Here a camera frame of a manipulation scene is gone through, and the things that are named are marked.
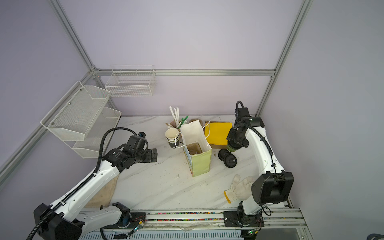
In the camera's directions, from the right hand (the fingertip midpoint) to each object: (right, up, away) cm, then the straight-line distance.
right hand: (233, 139), depth 81 cm
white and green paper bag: (-18, -12, -7) cm, 23 cm away
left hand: (-47, -8, -3) cm, 47 cm away
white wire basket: (-63, +37, +15) cm, 75 cm away
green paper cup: (-1, -6, +5) cm, 8 cm away
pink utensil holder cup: (-37, +10, +22) cm, 44 cm away
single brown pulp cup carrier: (-22, -7, +16) cm, 28 cm away
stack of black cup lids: (+1, -14, +11) cm, 18 cm away
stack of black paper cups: (-36, +1, +14) cm, 39 cm away
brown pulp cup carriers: (-23, +11, +1) cm, 25 cm away
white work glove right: (+4, -29, +3) cm, 30 cm away
